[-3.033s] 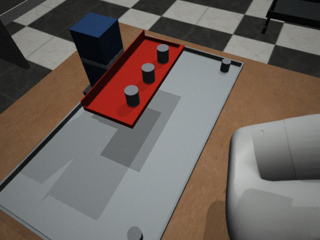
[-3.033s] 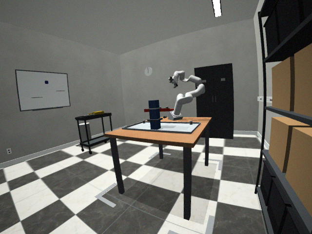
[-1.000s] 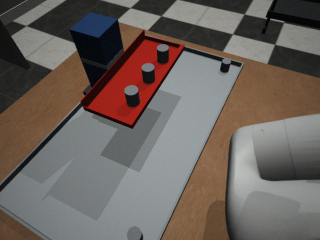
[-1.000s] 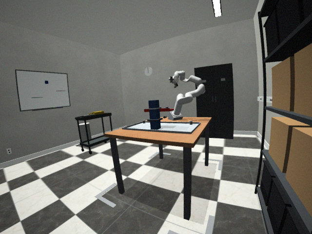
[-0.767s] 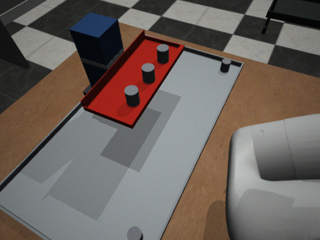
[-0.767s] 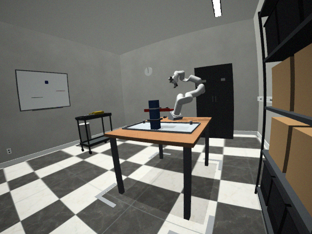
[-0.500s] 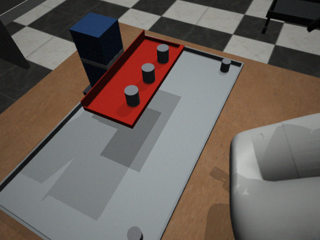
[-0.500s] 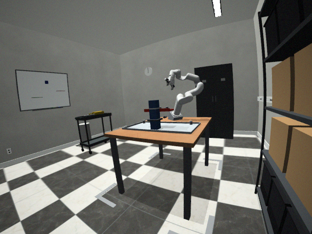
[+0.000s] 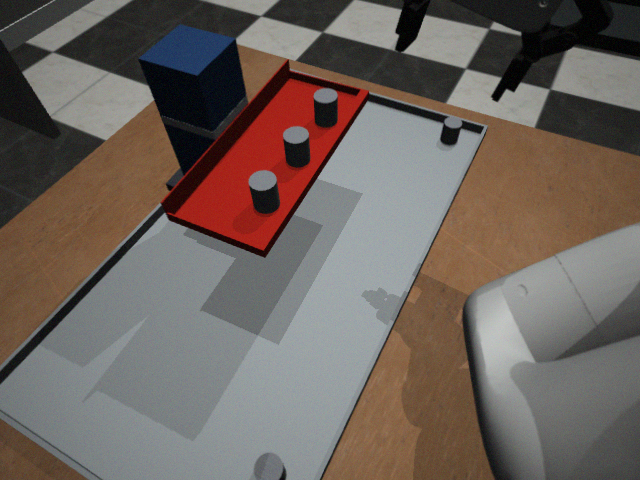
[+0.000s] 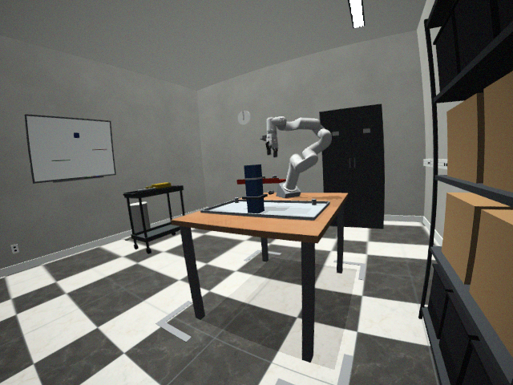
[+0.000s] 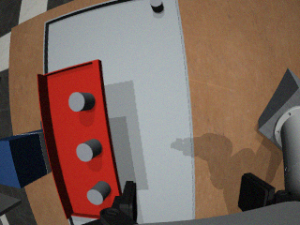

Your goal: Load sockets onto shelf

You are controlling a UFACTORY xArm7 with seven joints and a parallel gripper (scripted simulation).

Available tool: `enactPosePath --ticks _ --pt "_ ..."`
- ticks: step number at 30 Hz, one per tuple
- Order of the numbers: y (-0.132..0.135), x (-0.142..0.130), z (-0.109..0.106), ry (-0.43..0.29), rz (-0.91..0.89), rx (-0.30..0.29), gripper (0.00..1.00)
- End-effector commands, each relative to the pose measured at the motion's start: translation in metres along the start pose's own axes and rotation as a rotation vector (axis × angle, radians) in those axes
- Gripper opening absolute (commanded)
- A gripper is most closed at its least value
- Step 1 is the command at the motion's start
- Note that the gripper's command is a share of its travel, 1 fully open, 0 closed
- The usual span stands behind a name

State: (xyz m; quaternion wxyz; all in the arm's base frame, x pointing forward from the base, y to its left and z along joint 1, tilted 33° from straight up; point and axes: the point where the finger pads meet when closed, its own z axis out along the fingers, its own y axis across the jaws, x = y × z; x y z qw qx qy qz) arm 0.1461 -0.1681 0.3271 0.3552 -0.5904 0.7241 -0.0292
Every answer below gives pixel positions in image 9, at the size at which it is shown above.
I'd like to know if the grey cylinder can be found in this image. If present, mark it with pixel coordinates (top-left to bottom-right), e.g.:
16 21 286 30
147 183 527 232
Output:
248 170 280 214
440 117 462 145
314 88 338 128
283 126 311 168
254 453 286 480

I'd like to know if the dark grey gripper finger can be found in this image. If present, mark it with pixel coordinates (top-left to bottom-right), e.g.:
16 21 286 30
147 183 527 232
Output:
395 0 430 53
491 0 614 102

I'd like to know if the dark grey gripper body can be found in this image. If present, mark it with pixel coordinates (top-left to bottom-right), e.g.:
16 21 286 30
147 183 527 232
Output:
450 0 563 33

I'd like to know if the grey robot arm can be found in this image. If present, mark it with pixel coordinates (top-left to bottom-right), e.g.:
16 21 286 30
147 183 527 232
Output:
462 222 640 480

